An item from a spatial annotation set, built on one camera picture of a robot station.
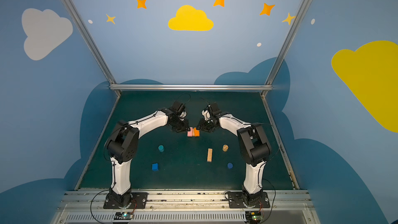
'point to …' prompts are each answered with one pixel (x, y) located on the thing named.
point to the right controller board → (253, 216)
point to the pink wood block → (189, 133)
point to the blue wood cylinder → (230, 165)
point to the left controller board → (124, 215)
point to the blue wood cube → (155, 167)
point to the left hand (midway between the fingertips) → (190, 129)
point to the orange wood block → (196, 132)
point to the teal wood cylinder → (161, 148)
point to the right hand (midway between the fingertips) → (199, 127)
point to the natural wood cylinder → (225, 148)
